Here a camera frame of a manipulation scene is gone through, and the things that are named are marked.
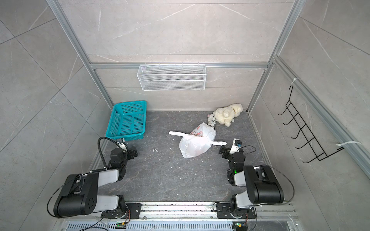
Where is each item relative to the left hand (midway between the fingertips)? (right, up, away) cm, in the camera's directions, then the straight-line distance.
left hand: (127, 144), depth 92 cm
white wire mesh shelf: (+28, +47, +9) cm, 55 cm away
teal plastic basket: (-10, +16, +23) cm, 30 cm away
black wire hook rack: (+96, +5, -28) cm, 100 cm away
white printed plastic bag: (+46, +3, -6) cm, 46 cm away
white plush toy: (+68, +20, +12) cm, 71 cm away
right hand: (+67, +1, -2) cm, 67 cm away
